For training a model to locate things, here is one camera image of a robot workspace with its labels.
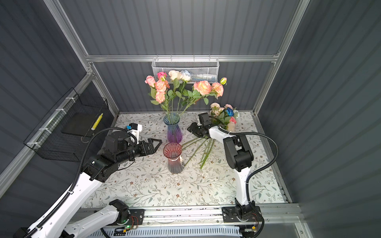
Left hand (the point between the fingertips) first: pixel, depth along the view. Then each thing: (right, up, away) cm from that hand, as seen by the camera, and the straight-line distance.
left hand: (156, 142), depth 68 cm
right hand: (+15, +5, +31) cm, 35 cm away
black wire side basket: (-47, +3, +4) cm, 47 cm away
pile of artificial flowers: (+42, +15, +40) cm, 60 cm away
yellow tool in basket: (-34, +10, +9) cm, 36 cm away
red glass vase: (+6, -6, +11) cm, 14 cm away
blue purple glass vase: (+5, +2, +27) cm, 27 cm away
